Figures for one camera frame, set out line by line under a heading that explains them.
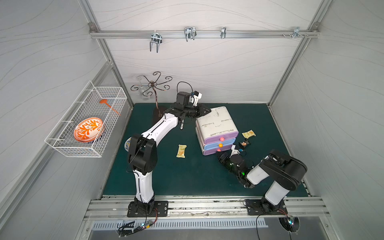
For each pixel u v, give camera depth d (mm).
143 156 499
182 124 1076
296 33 771
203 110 783
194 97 800
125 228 700
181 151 929
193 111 767
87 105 705
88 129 639
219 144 848
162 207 734
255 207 736
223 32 728
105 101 793
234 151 841
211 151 877
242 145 958
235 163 702
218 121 822
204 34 780
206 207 755
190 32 763
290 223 714
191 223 703
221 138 783
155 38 782
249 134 1013
